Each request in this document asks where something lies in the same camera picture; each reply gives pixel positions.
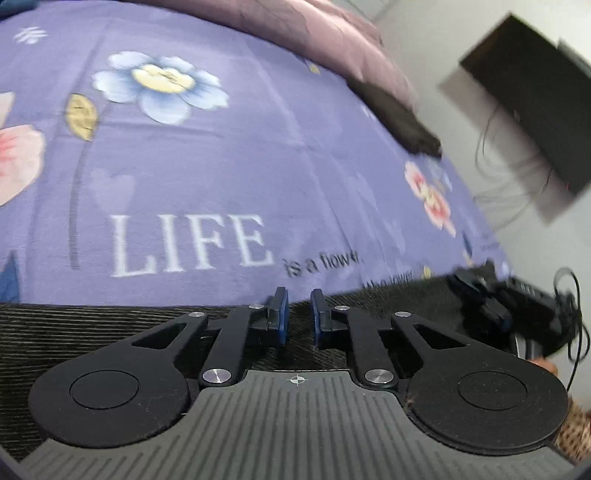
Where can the purple floral bed sheet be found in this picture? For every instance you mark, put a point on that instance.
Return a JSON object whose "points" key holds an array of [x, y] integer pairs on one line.
{"points": [[207, 175]]}

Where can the folded black cloth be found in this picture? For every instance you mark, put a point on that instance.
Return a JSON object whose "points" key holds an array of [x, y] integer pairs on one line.
{"points": [[397, 117]]}

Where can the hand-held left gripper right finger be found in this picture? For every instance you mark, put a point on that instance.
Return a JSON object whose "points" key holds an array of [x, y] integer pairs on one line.
{"points": [[317, 323]]}

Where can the dark grey pants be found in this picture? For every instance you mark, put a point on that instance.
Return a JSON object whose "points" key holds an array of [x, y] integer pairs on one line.
{"points": [[115, 332]]}

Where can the pink quilt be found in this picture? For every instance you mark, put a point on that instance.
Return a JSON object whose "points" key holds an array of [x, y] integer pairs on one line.
{"points": [[323, 32]]}

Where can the black wall television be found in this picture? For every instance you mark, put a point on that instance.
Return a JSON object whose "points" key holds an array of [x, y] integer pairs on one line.
{"points": [[538, 99]]}

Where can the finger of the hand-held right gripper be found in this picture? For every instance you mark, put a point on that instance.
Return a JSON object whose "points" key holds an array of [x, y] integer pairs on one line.
{"points": [[491, 310], [473, 282]]}

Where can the person's right forearm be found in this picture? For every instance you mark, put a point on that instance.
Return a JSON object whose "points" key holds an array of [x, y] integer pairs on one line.
{"points": [[575, 429]]}

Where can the person's right hand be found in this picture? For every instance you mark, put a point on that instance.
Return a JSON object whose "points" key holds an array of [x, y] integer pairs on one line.
{"points": [[545, 366]]}

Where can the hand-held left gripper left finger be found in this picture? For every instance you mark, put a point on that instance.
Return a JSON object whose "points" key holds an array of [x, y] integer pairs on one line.
{"points": [[280, 321]]}

